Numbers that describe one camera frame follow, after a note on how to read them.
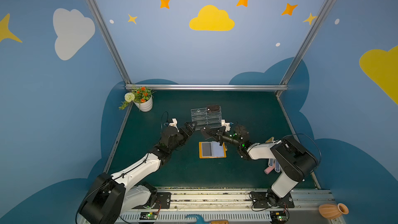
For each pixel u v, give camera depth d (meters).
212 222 0.68
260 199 0.73
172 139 0.65
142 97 1.00
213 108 1.02
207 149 0.91
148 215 0.71
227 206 0.73
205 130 0.86
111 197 0.40
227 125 0.85
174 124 0.77
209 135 0.82
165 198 0.75
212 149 0.91
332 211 0.66
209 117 1.01
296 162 0.48
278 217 0.71
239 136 0.70
